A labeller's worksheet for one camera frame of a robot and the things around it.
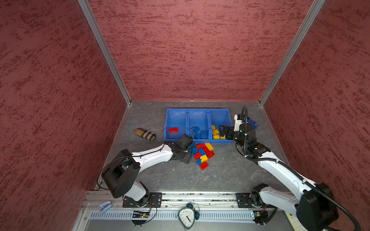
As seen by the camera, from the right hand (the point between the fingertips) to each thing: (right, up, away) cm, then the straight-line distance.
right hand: (224, 129), depth 83 cm
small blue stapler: (-64, -38, -12) cm, 76 cm away
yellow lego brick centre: (-12, -19, +5) cm, 23 cm away
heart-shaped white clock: (-22, -40, -16) cm, 48 cm away
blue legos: (-15, -6, +15) cm, 22 cm away
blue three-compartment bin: (-11, +1, +23) cm, 26 cm away
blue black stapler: (+27, +1, +20) cm, 34 cm away
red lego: (-32, -3, +18) cm, 37 cm away
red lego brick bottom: (-12, -23, +2) cm, 26 cm away
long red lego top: (-11, -13, +9) cm, 19 cm away
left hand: (-24, -18, +3) cm, 31 cm away
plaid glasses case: (-51, -5, +14) cm, 54 cm away
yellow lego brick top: (-7, -13, +11) cm, 19 cm away
